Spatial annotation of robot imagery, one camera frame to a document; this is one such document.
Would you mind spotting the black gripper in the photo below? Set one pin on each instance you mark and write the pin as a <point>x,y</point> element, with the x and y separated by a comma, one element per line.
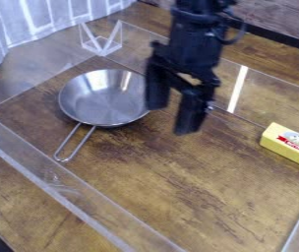
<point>191,53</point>

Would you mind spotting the yellow butter box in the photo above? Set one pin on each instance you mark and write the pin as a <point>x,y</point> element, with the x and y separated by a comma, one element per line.
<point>282,141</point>

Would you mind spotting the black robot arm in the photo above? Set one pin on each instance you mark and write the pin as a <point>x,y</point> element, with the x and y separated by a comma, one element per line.
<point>183,81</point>

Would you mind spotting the silver frying pan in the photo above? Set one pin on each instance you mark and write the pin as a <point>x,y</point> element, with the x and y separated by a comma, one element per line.
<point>104,98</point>

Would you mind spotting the black strip on table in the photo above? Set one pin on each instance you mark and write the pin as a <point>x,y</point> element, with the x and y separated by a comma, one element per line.
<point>266,33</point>

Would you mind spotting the clear acrylic tray barrier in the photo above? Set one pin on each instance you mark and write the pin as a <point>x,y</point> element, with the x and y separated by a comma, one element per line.
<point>134,189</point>

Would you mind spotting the white grey curtain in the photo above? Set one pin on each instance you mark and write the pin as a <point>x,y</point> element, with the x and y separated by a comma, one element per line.
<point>28,20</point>

